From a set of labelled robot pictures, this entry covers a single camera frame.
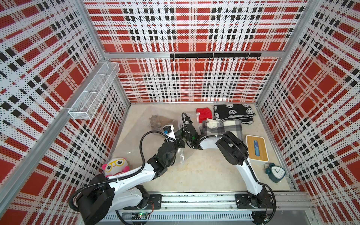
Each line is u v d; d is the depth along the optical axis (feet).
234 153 1.87
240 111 3.54
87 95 2.44
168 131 2.13
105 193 1.33
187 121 2.95
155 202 2.41
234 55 2.90
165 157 1.93
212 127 3.27
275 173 2.62
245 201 2.39
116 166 2.58
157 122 3.33
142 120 3.65
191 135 2.59
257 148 2.94
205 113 3.55
